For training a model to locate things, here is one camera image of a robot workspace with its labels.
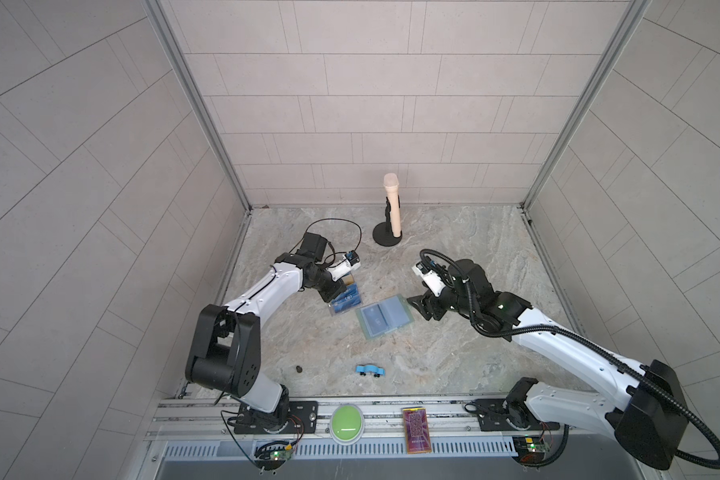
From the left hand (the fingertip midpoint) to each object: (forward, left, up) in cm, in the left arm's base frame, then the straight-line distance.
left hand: (348, 282), depth 87 cm
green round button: (-35, -1, -4) cm, 35 cm away
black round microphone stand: (+23, -11, -5) cm, 26 cm away
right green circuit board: (-39, -44, -7) cm, 59 cm away
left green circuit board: (-41, +15, -5) cm, 44 cm away
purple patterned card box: (-36, -18, -4) cm, 40 cm away
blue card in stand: (-3, 0, -5) cm, 6 cm away
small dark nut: (-23, +12, -6) cm, 26 cm away
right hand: (-8, -18, +7) cm, 21 cm away
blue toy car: (-23, -7, -5) cm, 24 cm away
